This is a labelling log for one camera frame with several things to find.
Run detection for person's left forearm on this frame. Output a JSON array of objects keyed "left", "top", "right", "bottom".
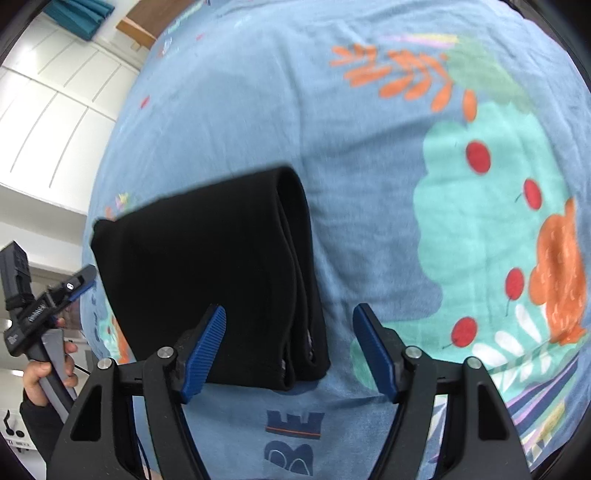
[{"left": 18, "top": 396, "right": 71, "bottom": 469}]

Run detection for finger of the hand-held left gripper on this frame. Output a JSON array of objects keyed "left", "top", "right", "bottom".
[{"left": 59, "top": 264, "right": 98, "bottom": 306}]

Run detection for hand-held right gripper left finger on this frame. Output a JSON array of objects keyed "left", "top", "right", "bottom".
[{"left": 48, "top": 304, "right": 228, "bottom": 480}]

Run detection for wooden headboard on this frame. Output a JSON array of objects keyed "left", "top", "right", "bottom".
[{"left": 115, "top": 16, "right": 160, "bottom": 51}]

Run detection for teal curtain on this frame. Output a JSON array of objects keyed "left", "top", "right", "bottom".
[{"left": 46, "top": 0, "right": 116, "bottom": 41}]

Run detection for black pants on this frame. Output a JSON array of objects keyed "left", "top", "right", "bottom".
[{"left": 90, "top": 166, "right": 331, "bottom": 392}]

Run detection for person's left hand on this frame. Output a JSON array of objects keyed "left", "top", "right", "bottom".
[{"left": 23, "top": 340, "right": 80, "bottom": 408}]

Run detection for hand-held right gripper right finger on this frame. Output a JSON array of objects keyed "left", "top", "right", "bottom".
[{"left": 352, "top": 303, "right": 532, "bottom": 480}]

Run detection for white device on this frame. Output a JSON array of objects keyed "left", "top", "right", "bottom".
[{"left": 0, "top": 406, "right": 36, "bottom": 457}]

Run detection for blue printed bed sheet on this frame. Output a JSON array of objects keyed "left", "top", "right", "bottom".
[{"left": 81, "top": 0, "right": 591, "bottom": 480}]

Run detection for white wardrobe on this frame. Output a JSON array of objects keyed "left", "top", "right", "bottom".
[{"left": 0, "top": 9, "right": 140, "bottom": 217}]

